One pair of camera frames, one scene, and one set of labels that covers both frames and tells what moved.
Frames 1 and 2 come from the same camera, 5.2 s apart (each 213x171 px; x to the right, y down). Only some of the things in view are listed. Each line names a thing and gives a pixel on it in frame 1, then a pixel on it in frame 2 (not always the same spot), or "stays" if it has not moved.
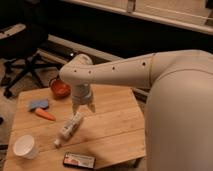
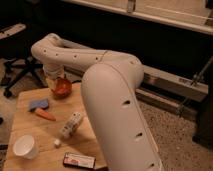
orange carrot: x=44 y=114 stays
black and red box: x=73 y=159 stays
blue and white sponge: x=38 y=104 stays
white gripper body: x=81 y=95 → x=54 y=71
